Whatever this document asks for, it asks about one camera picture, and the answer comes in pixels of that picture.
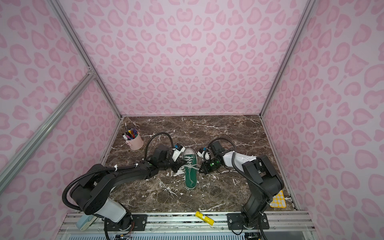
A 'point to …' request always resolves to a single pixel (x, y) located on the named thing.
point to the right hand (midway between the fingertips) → (201, 169)
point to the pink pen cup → (136, 143)
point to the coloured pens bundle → (131, 134)
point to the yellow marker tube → (205, 218)
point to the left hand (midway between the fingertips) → (187, 159)
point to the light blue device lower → (84, 221)
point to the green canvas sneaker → (190, 156)
